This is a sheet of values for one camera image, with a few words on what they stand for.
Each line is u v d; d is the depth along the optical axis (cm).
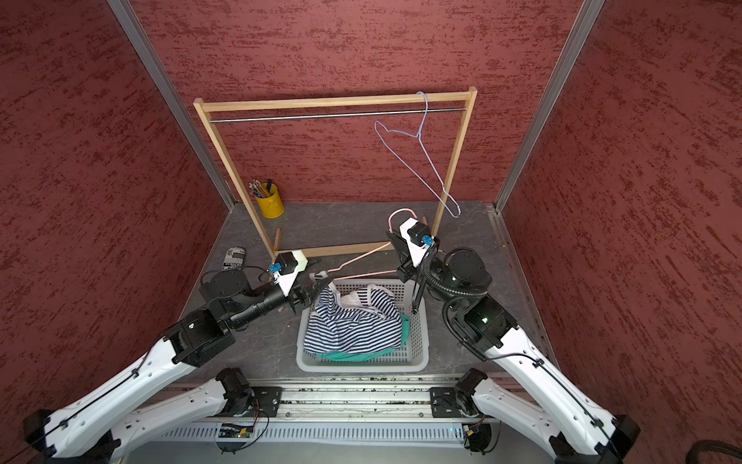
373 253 63
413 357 81
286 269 48
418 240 47
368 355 79
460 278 43
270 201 110
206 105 58
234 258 100
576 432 39
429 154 103
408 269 52
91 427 40
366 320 77
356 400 76
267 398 75
